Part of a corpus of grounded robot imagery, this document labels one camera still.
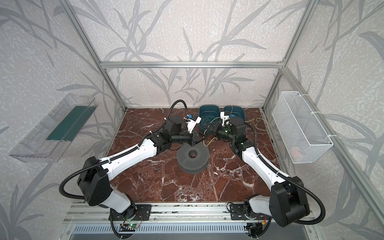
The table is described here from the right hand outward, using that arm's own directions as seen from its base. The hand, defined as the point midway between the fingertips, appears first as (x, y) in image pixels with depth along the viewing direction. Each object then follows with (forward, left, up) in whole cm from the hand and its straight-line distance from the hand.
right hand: (204, 120), depth 76 cm
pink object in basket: (-15, -45, -8) cm, 48 cm away
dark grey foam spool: (-15, +5, -22) cm, 27 cm away
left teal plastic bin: (+29, -3, -27) cm, 40 cm away
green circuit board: (-43, +36, -27) cm, 62 cm away
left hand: (-7, -2, -2) cm, 8 cm away
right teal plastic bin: (+31, -25, -27) cm, 48 cm away
